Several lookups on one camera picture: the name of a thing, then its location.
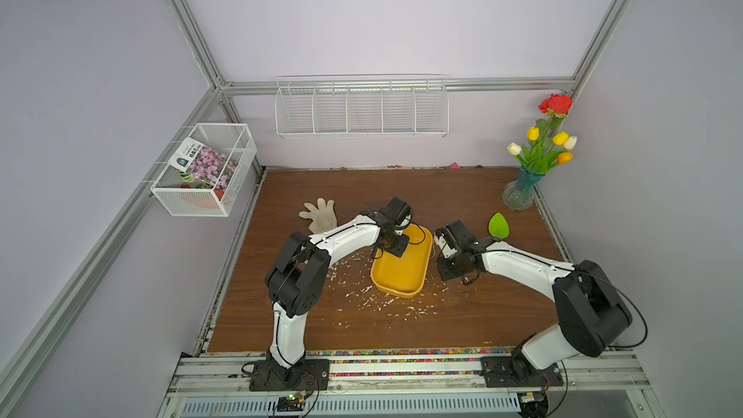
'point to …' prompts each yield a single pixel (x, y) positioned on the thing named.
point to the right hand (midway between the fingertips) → (442, 267)
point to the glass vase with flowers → (539, 156)
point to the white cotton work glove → (323, 216)
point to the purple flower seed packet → (204, 163)
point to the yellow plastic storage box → (404, 276)
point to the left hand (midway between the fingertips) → (398, 247)
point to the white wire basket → (180, 194)
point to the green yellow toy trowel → (498, 225)
